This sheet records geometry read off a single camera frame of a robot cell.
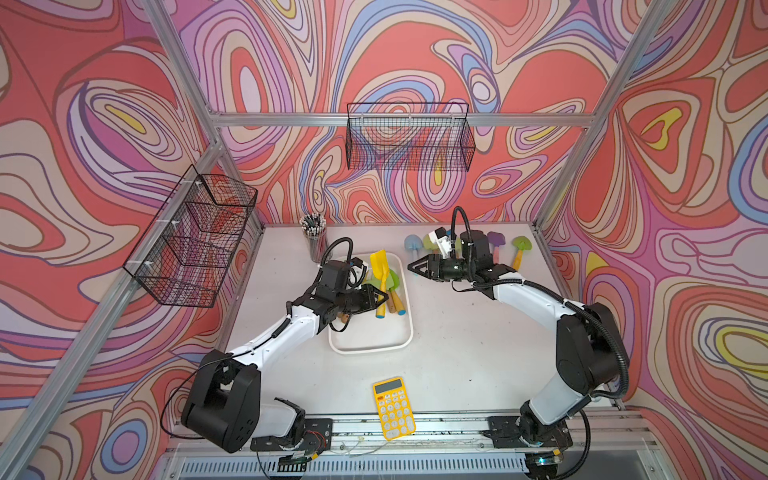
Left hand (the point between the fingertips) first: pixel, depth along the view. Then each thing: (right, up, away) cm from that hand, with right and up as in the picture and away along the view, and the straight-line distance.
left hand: (389, 299), depth 81 cm
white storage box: (-7, -11, +7) cm, 15 cm away
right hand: (+7, +6, +2) cm, 10 cm away
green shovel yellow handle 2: (+50, +16, +30) cm, 61 cm away
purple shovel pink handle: (+43, +18, +34) cm, 58 cm away
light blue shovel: (+10, +16, +30) cm, 36 cm away
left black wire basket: (-52, +11, -7) cm, 54 cm away
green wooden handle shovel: (0, +2, +18) cm, 18 cm away
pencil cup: (-24, +21, +14) cm, 36 cm away
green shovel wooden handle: (+11, +15, -1) cm, 19 cm away
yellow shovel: (-3, +8, +5) cm, 9 cm away
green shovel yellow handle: (+3, -4, +12) cm, 13 cm away
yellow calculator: (+1, -28, -5) cm, 28 cm away
